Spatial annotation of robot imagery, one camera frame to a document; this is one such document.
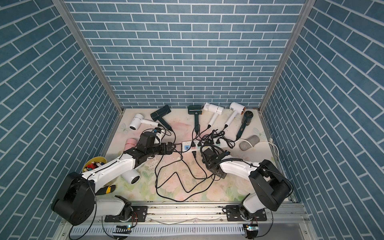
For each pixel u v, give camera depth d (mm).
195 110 1163
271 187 440
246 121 1079
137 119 1083
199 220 725
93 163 784
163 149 766
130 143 946
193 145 959
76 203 409
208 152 722
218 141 966
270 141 1050
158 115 1114
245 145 963
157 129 775
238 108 1172
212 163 680
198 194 806
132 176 799
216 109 1155
